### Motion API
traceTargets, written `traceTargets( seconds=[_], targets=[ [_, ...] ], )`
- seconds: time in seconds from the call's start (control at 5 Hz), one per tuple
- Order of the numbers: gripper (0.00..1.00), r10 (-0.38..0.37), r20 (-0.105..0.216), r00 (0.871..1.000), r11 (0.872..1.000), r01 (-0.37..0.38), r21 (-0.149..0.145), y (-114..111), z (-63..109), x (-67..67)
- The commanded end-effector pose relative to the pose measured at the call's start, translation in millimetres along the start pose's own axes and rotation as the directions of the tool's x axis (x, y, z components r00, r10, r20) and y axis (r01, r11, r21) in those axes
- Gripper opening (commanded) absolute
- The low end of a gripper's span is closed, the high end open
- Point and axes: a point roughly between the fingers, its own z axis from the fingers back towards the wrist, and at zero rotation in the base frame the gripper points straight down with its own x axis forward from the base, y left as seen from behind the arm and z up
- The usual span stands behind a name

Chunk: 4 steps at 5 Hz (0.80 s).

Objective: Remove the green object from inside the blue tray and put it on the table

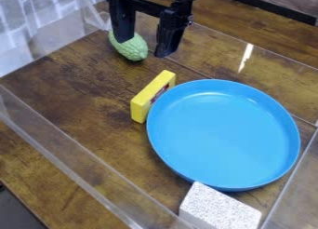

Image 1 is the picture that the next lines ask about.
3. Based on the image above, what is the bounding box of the green bumpy gourd toy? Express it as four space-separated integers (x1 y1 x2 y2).
108 32 148 61

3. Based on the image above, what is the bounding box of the blue round tray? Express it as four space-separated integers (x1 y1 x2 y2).
147 79 300 192

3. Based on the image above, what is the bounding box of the clear acrylic enclosure wall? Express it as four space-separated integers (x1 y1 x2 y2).
0 0 318 229

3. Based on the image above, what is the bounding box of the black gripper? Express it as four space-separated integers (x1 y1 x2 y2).
107 0 196 58

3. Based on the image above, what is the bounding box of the yellow rectangular block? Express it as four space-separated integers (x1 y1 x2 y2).
131 70 176 124

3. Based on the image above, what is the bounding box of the white speckled foam block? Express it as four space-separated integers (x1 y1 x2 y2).
179 182 262 229

